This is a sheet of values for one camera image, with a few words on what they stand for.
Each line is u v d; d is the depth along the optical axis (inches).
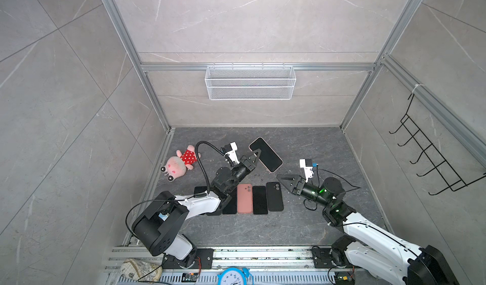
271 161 29.0
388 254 18.3
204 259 28.9
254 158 28.6
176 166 36.5
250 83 39.7
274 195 35.3
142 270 26.9
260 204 34.6
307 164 27.1
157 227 17.2
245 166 26.6
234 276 26.9
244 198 35.7
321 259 28.7
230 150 28.1
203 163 40.1
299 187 25.1
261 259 29.4
